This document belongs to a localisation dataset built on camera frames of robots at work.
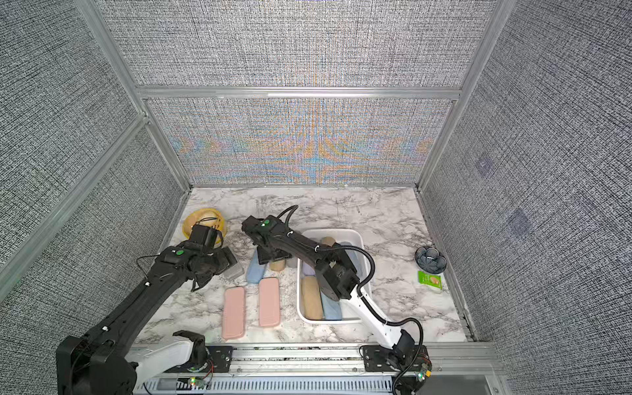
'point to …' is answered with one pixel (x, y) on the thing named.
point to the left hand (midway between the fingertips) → (230, 262)
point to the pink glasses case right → (269, 301)
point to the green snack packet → (426, 279)
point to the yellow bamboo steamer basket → (206, 217)
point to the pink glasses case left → (234, 313)
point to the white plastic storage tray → (346, 237)
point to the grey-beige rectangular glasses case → (234, 271)
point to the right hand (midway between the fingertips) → (273, 252)
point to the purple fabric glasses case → (308, 270)
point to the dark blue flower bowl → (430, 259)
